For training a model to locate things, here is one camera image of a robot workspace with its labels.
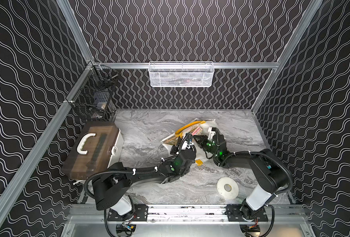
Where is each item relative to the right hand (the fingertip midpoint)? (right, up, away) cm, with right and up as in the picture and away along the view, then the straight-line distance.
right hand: (192, 135), depth 90 cm
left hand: (-8, +1, -12) cm, 14 cm away
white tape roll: (+19, -28, -8) cm, 35 cm away
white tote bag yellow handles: (+7, +5, +10) cm, 13 cm away
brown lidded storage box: (-55, -5, -8) cm, 56 cm away
